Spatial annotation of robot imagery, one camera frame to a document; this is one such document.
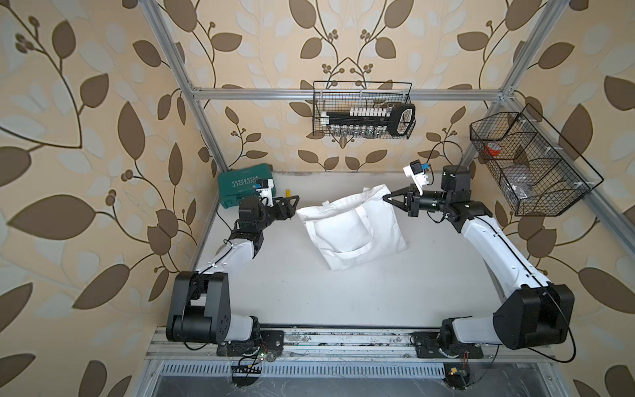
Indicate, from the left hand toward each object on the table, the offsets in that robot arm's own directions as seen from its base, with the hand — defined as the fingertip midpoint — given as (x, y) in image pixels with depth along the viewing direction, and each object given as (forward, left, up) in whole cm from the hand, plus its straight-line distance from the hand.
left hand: (286, 195), depth 85 cm
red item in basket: (+15, -73, +9) cm, 75 cm away
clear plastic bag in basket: (-3, -73, +12) cm, 74 cm away
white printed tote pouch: (-14, -23, 0) cm, 27 cm away
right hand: (-8, -31, +8) cm, 33 cm away
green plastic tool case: (+21, +28, -18) cm, 39 cm away
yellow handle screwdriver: (+19, +4, -20) cm, 28 cm away
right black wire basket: (-2, -78, +14) cm, 79 cm away
